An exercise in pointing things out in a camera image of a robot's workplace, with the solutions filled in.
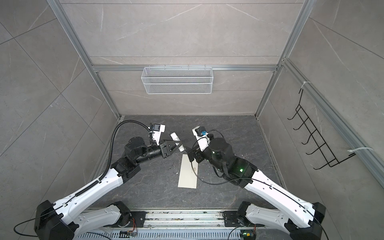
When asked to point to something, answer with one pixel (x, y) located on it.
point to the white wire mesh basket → (177, 80)
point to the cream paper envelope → (188, 174)
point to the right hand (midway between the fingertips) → (192, 139)
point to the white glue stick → (175, 137)
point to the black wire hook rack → (331, 160)
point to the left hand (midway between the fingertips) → (181, 141)
